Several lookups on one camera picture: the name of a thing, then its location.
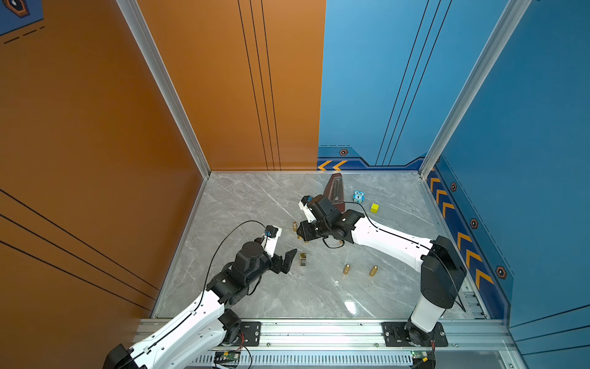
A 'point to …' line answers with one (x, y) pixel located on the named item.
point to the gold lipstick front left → (346, 269)
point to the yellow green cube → (374, 208)
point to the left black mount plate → (252, 333)
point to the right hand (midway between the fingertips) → (298, 231)
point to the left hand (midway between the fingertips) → (285, 242)
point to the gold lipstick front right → (373, 270)
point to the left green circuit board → (227, 355)
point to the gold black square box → (303, 259)
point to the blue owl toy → (358, 196)
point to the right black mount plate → (394, 334)
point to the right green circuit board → (419, 354)
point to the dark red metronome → (335, 191)
